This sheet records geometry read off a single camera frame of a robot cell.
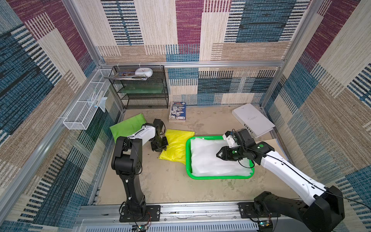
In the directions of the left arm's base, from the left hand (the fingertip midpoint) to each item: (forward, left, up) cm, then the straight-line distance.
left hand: (165, 148), depth 96 cm
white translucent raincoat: (-13, -25, +7) cm, 28 cm away
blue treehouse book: (+31, -7, +2) cm, 32 cm away
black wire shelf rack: (+35, +17, +23) cm, 46 cm away
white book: (+21, -64, +3) cm, 67 cm away
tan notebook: (+3, -74, -1) cm, 74 cm away
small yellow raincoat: (-2, -7, +1) cm, 8 cm away
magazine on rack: (+34, +23, +33) cm, 52 cm away
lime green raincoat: (+16, +30, +1) cm, 34 cm away
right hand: (-11, -31, +13) cm, 36 cm away
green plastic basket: (-14, -15, +6) cm, 21 cm away
